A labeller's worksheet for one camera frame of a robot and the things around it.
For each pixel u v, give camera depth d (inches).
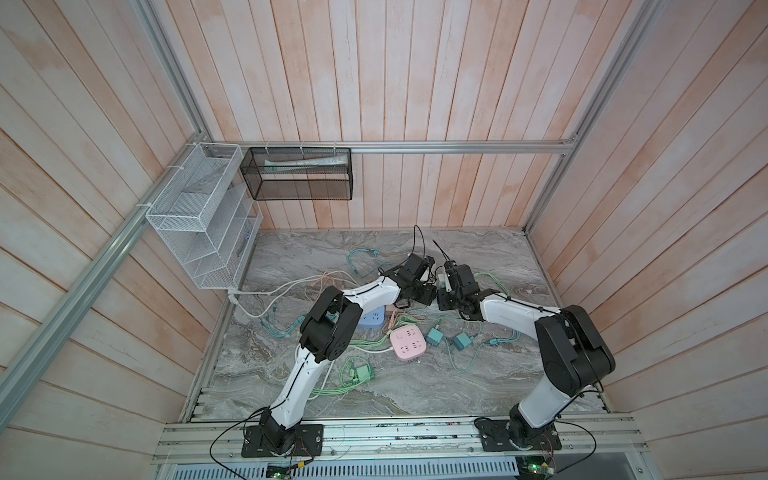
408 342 34.7
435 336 34.9
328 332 22.8
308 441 29.0
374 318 36.5
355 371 32.8
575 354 19.1
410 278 31.3
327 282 41.0
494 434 28.8
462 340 34.8
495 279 41.3
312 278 41.7
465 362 33.9
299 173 41.0
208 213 26.9
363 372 32.7
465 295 29.2
